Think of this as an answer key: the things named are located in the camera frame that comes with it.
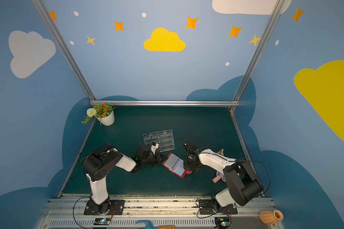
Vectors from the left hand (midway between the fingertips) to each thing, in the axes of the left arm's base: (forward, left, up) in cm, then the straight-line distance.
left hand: (170, 159), depth 89 cm
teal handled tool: (-35, +9, -1) cm, 36 cm away
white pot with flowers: (+29, +49, +9) cm, 57 cm away
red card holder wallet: (-3, -3, -2) cm, 5 cm away
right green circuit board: (-32, -29, -3) cm, 43 cm away
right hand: (-3, -12, -3) cm, 13 cm away
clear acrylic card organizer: (+14, +4, +1) cm, 15 cm away
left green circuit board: (-33, +33, -2) cm, 47 cm away
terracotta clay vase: (-30, -47, +8) cm, 57 cm away
